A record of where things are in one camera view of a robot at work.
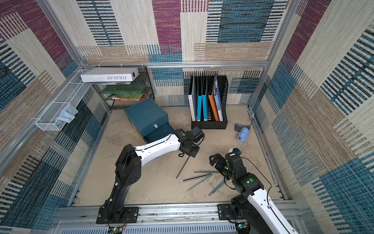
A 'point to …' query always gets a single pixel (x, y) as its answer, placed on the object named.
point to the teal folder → (199, 105)
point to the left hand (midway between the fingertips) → (193, 151)
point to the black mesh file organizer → (208, 96)
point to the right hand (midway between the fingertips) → (214, 160)
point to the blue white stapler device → (244, 130)
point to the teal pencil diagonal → (198, 183)
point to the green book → (124, 91)
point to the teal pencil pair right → (217, 187)
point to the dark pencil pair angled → (194, 178)
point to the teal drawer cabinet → (151, 120)
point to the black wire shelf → (117, 104)
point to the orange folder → (214, 106)
